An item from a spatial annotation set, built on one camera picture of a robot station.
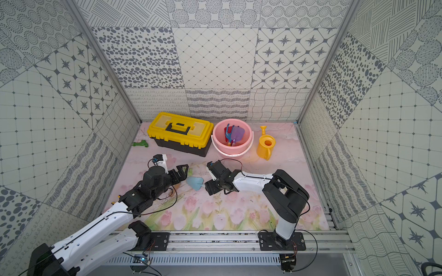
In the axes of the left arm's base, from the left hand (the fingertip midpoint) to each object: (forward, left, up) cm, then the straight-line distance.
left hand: (179, 164), depth 78 cm
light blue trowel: (-1, -5, -17) cm, 18 cm away
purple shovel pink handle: (+26, -28, -7) cm, 39 cm away
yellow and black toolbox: (+20, +4, -1) cm, 21 cm away
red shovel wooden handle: (+28, -23, -6) cm, 37 cm away
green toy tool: (+24, +32, -16) cm, 44 cm away
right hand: (-3, -15, -17) cm, 23 cm away
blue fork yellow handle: (+25, -23, -8) cm, 35 cm away
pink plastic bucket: (+12, -18, -1) cm, 22 cm away
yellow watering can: (+19, -44, -7) cm, 48 cm away
